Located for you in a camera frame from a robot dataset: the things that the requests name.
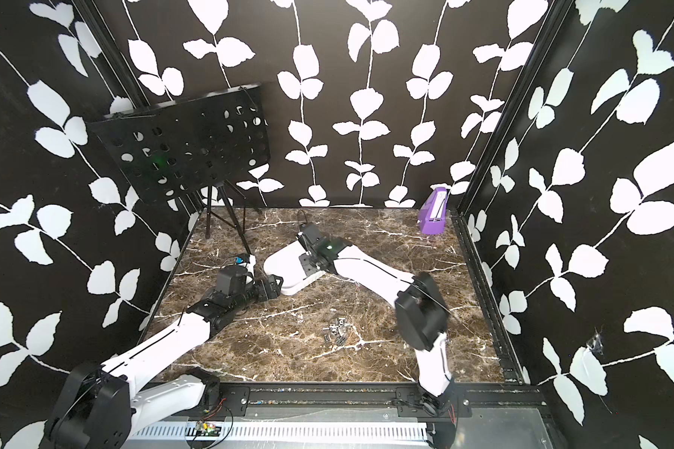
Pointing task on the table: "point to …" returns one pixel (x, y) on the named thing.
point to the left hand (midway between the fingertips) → (274, 277)
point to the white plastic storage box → (285, 263)
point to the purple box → (432, 213)
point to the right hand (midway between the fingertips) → (308, 256)
